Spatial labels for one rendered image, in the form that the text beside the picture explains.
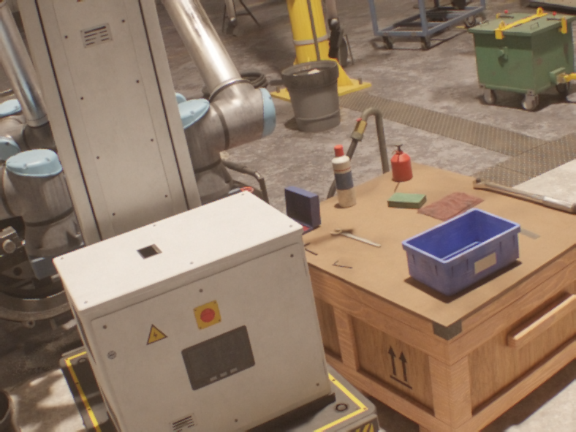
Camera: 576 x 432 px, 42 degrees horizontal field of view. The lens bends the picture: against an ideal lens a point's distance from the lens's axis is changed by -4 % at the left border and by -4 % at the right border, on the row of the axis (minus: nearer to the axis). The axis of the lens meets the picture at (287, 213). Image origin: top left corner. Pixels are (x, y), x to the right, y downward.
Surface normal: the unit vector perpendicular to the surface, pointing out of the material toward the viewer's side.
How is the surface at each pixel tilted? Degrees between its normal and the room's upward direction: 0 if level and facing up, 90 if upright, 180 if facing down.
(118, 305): 90
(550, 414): 0
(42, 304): 90
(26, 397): 0
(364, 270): 0
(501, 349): 90
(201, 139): 90
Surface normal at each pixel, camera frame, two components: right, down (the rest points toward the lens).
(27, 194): 0.04, 0.38
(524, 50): -0.77, 0.37
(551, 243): -0.18, -0.90
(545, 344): 0.57, 0.22
